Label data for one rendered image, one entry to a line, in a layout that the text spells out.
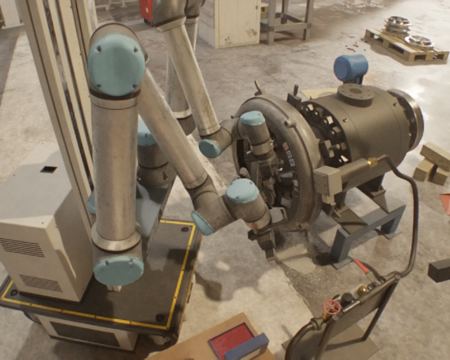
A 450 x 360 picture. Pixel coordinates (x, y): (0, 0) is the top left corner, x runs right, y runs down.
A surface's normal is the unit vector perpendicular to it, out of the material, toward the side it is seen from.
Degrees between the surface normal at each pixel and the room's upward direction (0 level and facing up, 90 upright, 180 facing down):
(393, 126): 52
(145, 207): 0
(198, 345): 0
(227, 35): 90
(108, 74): 82
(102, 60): 83
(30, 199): 0
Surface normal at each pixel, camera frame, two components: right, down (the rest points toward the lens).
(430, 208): 0.00, -0.78
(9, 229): -0.13, 0.62
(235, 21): 0.39, 0.58
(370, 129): 0.35, -0.15
